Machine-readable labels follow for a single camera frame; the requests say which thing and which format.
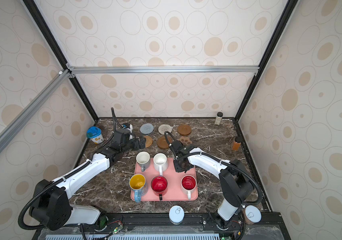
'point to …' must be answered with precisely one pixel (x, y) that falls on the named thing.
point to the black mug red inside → (159, 185)
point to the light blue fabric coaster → (146, 128)
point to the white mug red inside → (188, 184)
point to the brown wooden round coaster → (184, 129)
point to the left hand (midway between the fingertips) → (143, 137)
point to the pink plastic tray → (174, 192)
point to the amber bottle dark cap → (236, 146)
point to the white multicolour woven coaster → (163, 128)
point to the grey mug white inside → (143, 158)
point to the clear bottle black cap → (218, 118)
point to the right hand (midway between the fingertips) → (181, 167)
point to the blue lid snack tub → (94, 133)
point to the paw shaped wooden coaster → (185, 141)
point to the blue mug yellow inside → (137, 182)
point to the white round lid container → (176, 214)
